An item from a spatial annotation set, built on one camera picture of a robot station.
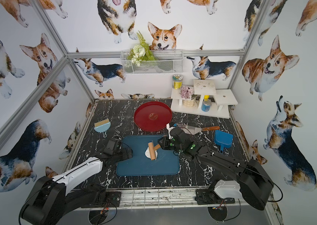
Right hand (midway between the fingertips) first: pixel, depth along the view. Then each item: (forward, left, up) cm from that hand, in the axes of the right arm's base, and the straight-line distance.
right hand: (161, 136), depth 79 cm
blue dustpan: (+7, -41, -18) cm, 45 cm away
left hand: (-1, +23, -14) cm, 27 cm away
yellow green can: (+43, -11, +4) cm, 44 cm away
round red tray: (+27, +9, -17) cm, 34 cm away
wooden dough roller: (-3, +6, -11) cm, 12 cm away
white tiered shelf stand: (+32, -42, -4) cm, 53 cm away
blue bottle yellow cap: (+32, -33, -9) cm, 47 cm away
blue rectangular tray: (-8, -3, -18) cm, 20 cm away
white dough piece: (-4, +9, -15) cm, 18 cm away
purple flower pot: (+31, -16, +4) cm, 36 cm away
